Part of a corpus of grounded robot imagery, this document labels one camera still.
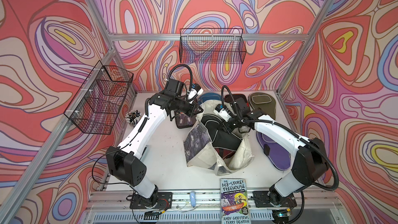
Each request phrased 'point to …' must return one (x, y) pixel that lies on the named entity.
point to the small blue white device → (193, 198)
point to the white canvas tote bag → (200, 152)
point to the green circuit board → (151, 215)
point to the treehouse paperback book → (234, 201)
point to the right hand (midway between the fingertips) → (221, 130)
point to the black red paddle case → (227, 98)
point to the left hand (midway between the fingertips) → (203, 110)
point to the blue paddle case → (209, 96)
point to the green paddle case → (265, 101)
